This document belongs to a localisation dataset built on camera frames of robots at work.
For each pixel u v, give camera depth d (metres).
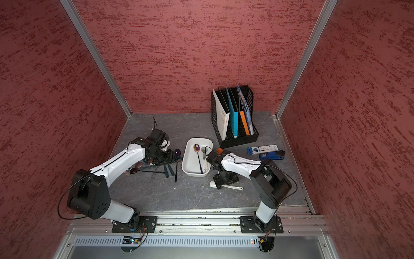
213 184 0.82
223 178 0.74
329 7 0.71
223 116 0.83
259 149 1.00
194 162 0.95
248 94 1.01
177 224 0.76
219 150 1.00
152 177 0.90
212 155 0.76
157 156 0.72
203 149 1.00
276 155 0.97
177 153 0.99
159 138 0.71
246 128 0.94
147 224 0.74
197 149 1.00
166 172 0.92
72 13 0.73
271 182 0.47
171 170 0.92
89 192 0.43
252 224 0.74
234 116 0.82
